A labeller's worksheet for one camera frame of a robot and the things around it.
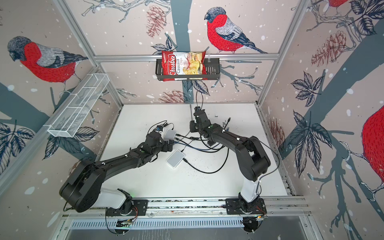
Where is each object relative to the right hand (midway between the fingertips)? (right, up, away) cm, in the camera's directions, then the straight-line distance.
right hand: (190, 125), depth 93 cm
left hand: (-14, -8, -4) cm, 17 cm away
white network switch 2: (-9, -20, -2) cm, 22 cm away
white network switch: (-15, -7, +8) cm, 18 cm away
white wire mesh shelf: (-59, +4, -21) cm, 63 cm away
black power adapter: (-3, -21, -3) cm, 21 cm away
